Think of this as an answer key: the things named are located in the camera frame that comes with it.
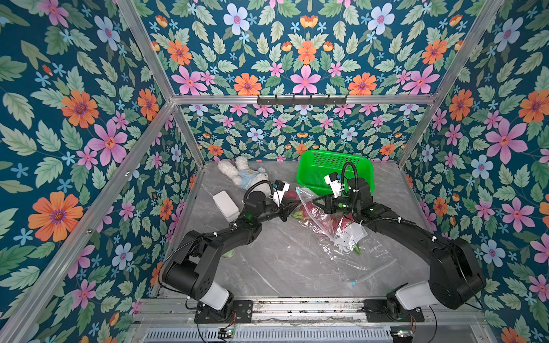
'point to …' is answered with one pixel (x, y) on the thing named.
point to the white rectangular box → (226, 206)
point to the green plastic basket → (314, 165)
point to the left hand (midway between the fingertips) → (300, 201)
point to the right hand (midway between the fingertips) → (318, 196)
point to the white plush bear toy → (240, 174)
